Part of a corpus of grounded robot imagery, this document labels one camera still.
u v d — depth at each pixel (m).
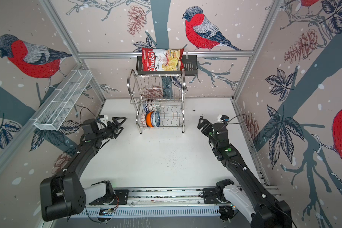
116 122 0.74
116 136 0.81
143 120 0.91
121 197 0.73
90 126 0.64
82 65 0.96
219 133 0.57
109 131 0.74
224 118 0.69
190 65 0.95
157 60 0.88
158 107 1.07
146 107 0.98
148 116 0.91
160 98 1.30
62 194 0.44
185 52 0.91
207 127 0.70
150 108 0.98
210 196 0.73
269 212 0.38
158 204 0.73
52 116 0.71
